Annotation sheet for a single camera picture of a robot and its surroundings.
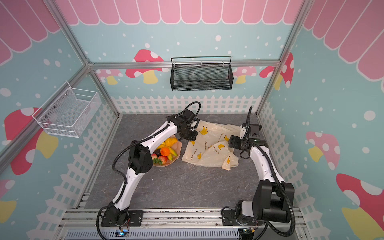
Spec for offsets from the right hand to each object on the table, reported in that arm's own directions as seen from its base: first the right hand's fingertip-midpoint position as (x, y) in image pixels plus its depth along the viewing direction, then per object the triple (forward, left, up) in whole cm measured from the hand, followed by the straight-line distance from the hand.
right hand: (235, 141), depth 87 cm
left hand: (+5, +24, -6) cm, 25 cm away
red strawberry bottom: (-7, +43, -9) cm, 44 cm away
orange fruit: (-3, +42, -5) cm, 42 cm away
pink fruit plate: (+2, +36, -11) cm, 37 cm away
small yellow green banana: (-4, +39, -10) cm, 40 cm away
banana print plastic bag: (-2, +14, -4) cm, 14 cm away
